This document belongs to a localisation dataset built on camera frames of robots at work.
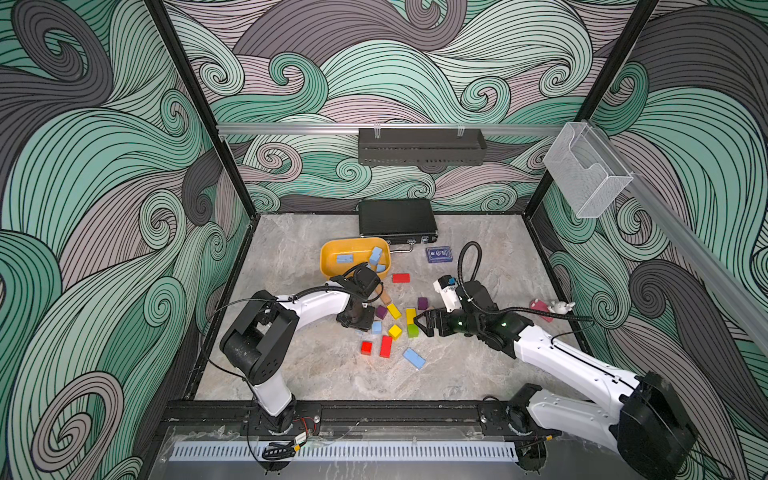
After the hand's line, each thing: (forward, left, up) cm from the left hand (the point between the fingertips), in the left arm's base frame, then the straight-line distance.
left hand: (364, 321), depth 89 cm
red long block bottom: (-6, -7, -2) cm, 9 cm away
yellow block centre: (+4, -9, -1) cm, 10 cm away
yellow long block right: (+3, -15, -1) cm, 15 cm away
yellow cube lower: (-4, -9, 0) cm, 10 cm away
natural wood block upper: (+9, -7, -1) cm, 11 cm away
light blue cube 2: (+19, -5, +1) cm, 20 cm away
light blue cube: (+25, -3, +1) cm, 25 cm away
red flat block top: (+17, -12, -2) cm, 21 cm away
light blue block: (+23, +8, 0) cm, 25 cm away
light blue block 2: (-10, -13, -1) cm, 17 cm away
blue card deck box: (+26, -27, 0) cm, 37 cm away
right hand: (-3, -17, +9) cm, 19 cm away
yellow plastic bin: (+28, +3, 0) cm, 29 cm away
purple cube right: (+6, -18, 0) cm, 19 cm away
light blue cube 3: (-2, -4, +1) cm, 5 cm away
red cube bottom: (-8, -1, 0) cm, 8 cm away
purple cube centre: (+4, -5, -1) cm, 6 cm away
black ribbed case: (+40, -12, +2) cm, 42 cm away
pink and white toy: (+2, -58, +5) cm, 58 cm away
